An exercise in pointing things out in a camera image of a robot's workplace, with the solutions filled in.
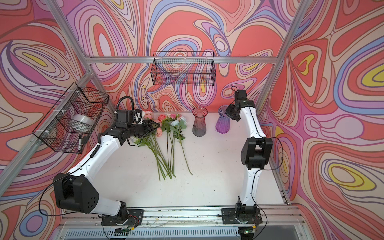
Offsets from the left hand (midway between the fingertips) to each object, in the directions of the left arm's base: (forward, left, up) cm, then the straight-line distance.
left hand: (159, 125), depth 81 cm
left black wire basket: (-10, +44, +10) cm, 47 cm away
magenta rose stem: (+25, -4, -19) cm, 31 cm away
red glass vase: (+10, -23, -15) cm, 29 cm away
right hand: (+14, -42, -7) cm, 45 cm away
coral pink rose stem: (+23, +4, -18) cm, 29 cm away
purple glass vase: (+11, -39, -13) cm, 42 cm away
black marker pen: (-16, +35, +2) cm, 39 cm away
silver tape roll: (-6, +34, +9) cm, 36 cm away
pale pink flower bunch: (+3, +10, -21) cm, 23 cm away
